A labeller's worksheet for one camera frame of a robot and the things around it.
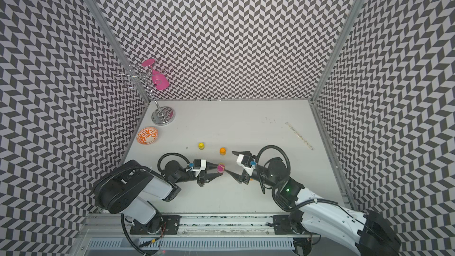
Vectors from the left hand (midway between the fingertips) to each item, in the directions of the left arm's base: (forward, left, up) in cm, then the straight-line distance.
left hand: (222, 170), depth 75 cm
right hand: (0, -4, +8) cm, 9 cm away
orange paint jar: (+15, +1, -11) cm, 19 cm away
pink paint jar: (-1, 0, +5) cm, 5 cm away
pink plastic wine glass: (+53, +40, +6) cm, 67 cm away
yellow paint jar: (+19, +13, -12) cm, 26 cm away
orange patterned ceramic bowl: (+25, +44, -10) cm, 52 cm away
